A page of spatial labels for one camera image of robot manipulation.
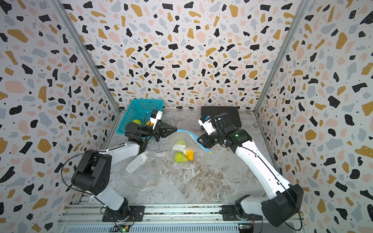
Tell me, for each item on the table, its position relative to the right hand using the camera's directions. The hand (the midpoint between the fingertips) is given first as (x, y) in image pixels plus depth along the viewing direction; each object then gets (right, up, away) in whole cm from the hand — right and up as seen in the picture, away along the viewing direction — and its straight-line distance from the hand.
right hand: (201, 138), depth 75 cm
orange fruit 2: (-6, -12, +15) cm, 20 cm away
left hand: (-12, +3, -5) cm, 13 cm away
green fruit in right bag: (-12, -4, +16) cm, 21 cm away
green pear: (-46, +9, +32) cm, 56 cm away
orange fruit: (-25, +8, -6) cm, 27 cm away
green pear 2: (-12, -14, +14) cm, 23 cm away
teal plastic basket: (-49, +19, +46) cm, 70 cm away
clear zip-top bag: (-33, -21, +14) cm, 42 cm away
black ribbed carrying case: (+11, +17, +46) cm, 50 cm away
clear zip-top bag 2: (-9, -8, +9) cm, 15 cm away
